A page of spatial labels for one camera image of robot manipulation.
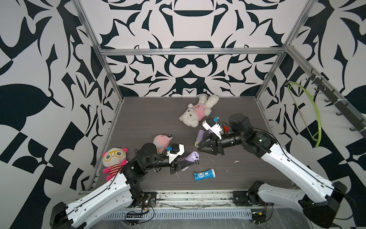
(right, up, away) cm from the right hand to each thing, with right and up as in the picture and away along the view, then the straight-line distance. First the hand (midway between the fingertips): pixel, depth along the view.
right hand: (199, 146), depth 61 cm
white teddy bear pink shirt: (+2, +13, +38) cm, 41 cm away
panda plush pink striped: (-45, -12, +20) cm, 51 cm away
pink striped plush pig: (-20, -4, +28) cm, 35 cm away
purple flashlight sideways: (-2, -4, -2) cm, 5 cm away
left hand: (-3, -4, +2) cm, 5 cm away
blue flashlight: (+5, -20, +18) cm, 28 cm away
